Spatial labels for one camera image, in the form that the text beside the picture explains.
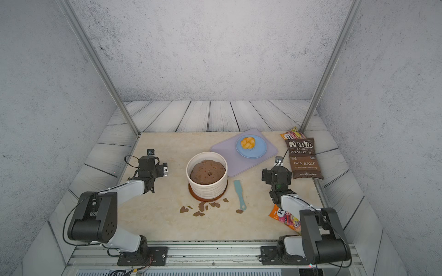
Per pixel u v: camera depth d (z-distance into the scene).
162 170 0.87
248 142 1.11
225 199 0.91
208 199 0.88
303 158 1.05
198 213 0.85
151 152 0.83
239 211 0.87
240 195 0.92
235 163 1.09
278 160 0.79
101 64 0.88
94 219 0.45
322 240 0.42
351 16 0.72
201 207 0.88
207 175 0.87
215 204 0.89
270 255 0.73
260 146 1.12
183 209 0.87
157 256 0.73
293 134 1.16
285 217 0.82
